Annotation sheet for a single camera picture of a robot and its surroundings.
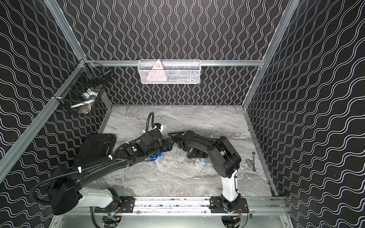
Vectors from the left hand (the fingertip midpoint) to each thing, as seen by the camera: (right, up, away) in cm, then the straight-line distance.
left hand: (169, 138), depth 79 cm
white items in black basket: (-50, +23, +7) cm, 56 cm away
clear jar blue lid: (-5, -8, -11) cm, 14 cm away
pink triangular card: (-9, +40, +11) cm, 42 cm away
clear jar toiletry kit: (+18, -15, +5) cm, 24 cm away
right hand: (+18, -12, +11) cm, 25 cm away
